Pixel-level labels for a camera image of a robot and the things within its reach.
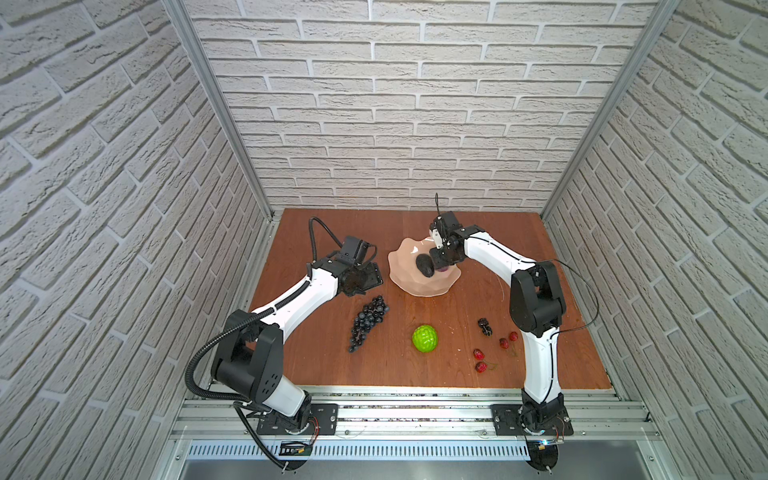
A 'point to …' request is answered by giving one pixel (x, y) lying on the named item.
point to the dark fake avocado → (425, 264)
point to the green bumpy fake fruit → (425, 338)
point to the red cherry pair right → (504, 343)
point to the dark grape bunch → (372, 313)
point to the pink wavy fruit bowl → (403, 270)
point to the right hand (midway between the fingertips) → (441, 255)
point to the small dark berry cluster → (483, 322)
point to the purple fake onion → (443, 269)
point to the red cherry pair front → (482, 366)
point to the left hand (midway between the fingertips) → (375, 276)
